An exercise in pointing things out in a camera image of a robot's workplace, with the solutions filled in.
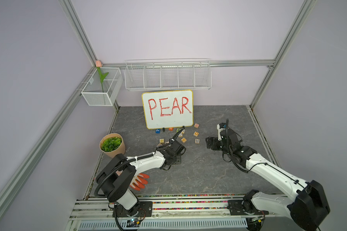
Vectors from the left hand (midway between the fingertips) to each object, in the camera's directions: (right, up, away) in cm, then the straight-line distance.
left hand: (176, 159), depth 89 cm
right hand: (+21, +14, -6) cm, 25 cm away
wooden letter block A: (+5, +10, +11) cm, 16 cm away
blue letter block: (-14, +16, +17) cm, 27 cm away
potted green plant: (-39, +10, -3) cm, 40 cm away
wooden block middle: (+14, +14, +13) cm, 24 cm away
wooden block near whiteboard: (+15, +20, +19) cm, 32 cm away
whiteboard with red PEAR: (-6, +32, +11) cm, 34 cm away
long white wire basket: (-7, +57, +13) cm, 59 cm away
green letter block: (+1, +17, +17) cm, 24 cm away
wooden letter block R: (+14, +10, +10) cm, 20 cm away
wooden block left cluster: (-11, +10, +11) cm, 18 cm away
